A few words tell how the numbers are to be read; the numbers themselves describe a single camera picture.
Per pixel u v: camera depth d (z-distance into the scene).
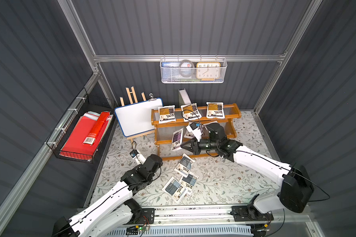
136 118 0.92
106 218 0.54
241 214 0.73
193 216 0.75
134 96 0.87
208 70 0.88
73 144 0.68
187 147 0.71
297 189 0.42
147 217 0.74
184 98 0.93
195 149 0.65
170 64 0.88
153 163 0.58
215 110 0.79
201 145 0.66
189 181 0.84
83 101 0.77
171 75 0.85
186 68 0.89
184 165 0.89
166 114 0.78
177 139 0.77
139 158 0.68
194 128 0.67
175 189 0.81
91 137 0.69
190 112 0.78
